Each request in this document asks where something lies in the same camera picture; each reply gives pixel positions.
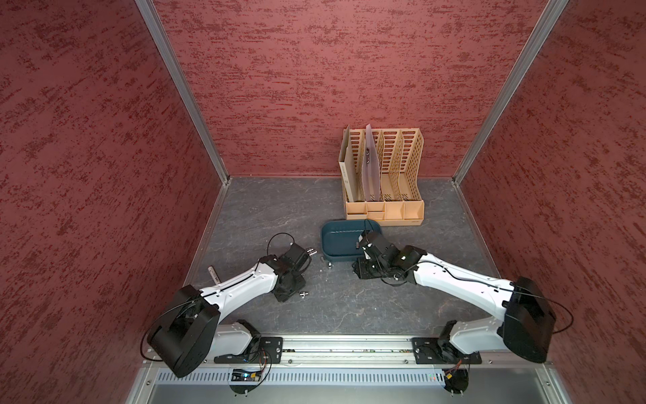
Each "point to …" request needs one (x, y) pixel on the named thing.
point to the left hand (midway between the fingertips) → (296, 293)
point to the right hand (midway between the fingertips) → (358, 274)
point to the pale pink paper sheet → (370, 166)
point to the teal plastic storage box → (340, 237)
